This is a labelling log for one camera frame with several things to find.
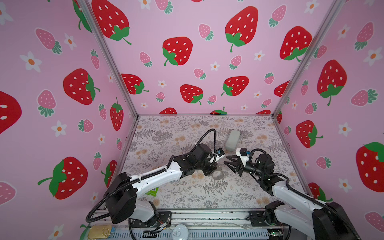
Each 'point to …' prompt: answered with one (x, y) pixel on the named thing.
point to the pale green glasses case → (232, 140)
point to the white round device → (180, 232)
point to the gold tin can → (99, 231)
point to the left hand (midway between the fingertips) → (217, 162)
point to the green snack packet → (153, 192)
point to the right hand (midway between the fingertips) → (226, 160)
